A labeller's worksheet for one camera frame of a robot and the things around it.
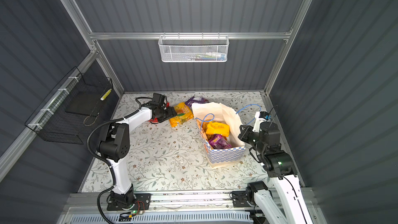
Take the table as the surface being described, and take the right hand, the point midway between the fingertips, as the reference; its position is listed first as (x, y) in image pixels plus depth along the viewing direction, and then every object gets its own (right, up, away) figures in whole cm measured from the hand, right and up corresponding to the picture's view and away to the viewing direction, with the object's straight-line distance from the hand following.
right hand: (242, 127), depth 69 cm
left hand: (-38, +4, +30) cm, 48 cm away
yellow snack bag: (-30, +5, +33) cm, 45 cm away
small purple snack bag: (-24, +15, +43) cm, 51 cm away
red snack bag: (-46, +2, +22) cm, 51 cm away
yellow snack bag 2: (-8, -3, +14) cm, 16 cm away
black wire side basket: (-82, +5, +3) cm, 82 cm away
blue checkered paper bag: (-10, +6, +16) cm, 20 cm away
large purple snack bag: (-10, -9, +11) cm, 18 cm away
